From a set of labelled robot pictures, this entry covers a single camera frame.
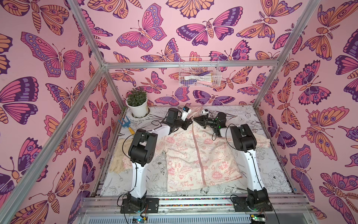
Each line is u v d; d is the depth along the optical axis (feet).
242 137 2.26
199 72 3.13
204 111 3.38
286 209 2.40
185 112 2.88
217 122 3.05
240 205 2.39
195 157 3.01
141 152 1.82
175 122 2.80
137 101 3.38
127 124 3.58
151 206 2.44
